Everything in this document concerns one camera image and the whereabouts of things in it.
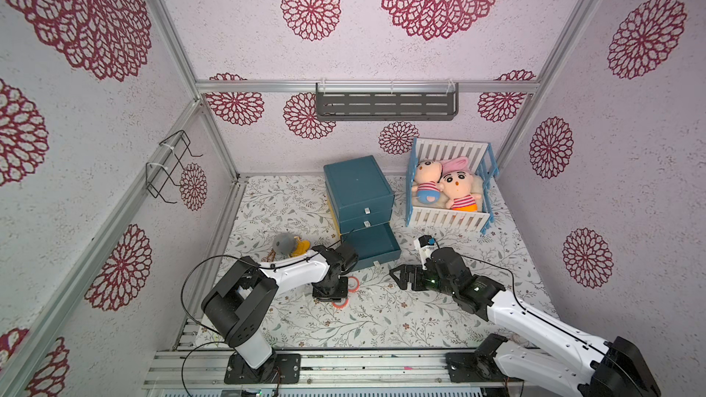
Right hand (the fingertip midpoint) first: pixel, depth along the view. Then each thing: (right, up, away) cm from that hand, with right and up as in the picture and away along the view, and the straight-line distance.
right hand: (405, 273), depth 82 cm
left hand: (-21, -9, +5) cm, 24 cm away
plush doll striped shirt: (+22, +27, +16) cm, 38 cm away
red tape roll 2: (-20, -11, +4) cm, 23 cm away
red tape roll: (-15, -7, +6) cm, 18 cm away
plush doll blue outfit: (+13, +31, +21) cm, 40 cm away
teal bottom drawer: (-8, +6, +16) cm, 19 cm away
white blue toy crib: (+35, +36, +26) cm, 57 cm away
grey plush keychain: (-39, +7, +11) cm, 41 cm away
